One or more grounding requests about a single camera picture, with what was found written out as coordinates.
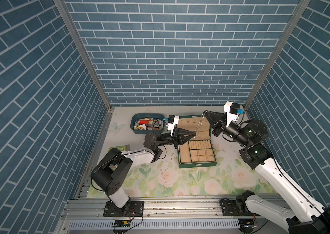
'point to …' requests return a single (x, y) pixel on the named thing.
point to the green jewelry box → (198, 151)
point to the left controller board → (122, 223)
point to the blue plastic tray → (136, 116)
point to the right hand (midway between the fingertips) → (207, 113)
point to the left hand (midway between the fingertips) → (197, 139)
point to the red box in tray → (144, 122)
